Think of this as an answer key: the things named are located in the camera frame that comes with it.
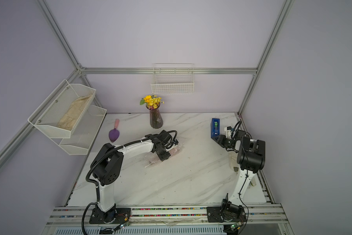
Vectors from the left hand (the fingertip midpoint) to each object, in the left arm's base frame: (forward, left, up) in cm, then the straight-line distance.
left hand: (163, 154), depth 94 cm
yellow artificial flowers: (+26, +7, +23) cm, 36 cm away
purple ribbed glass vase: (+25, +7, +8) cm, 27 cm away
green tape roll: (+22, -37, +5) cm, 44 cm away
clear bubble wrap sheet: (-7, +4, +7) cm, 11 cm away
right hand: (+12, -36, -1) cm, 38 cm away
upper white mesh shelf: (+9, +54, +29) cm, 62 cm away
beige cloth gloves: (+6, +48, +28) cm, 56 cm away
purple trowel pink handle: (+17, +37, 0) cm, 41 cm away
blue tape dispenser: (+20, -37, +4) cm, 42 cm away
